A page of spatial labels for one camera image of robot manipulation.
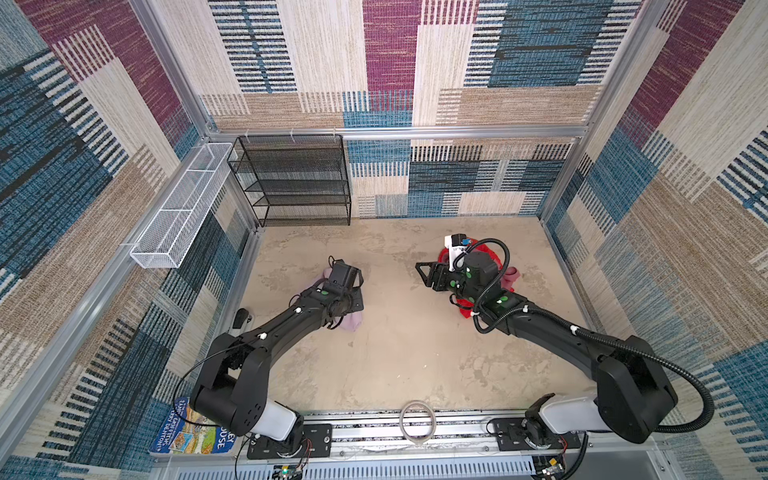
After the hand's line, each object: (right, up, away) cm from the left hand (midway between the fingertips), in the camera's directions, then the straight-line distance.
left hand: (356, 295), depth 90 cm
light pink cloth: (-2, -8, +1) cm, 8 cm away
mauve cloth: (+45, +6, -1) cm, 46 cm away
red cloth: (+30, +14, -18) cm, 38 cm away
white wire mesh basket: (-43, +19, -16) cm, 49 cm away
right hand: (+19, +8, -8) cm, 22 cm away
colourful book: (-39, -30, -17) cm, 52 cm away
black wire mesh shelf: (-24, +38, +18) cm, 48 cm away
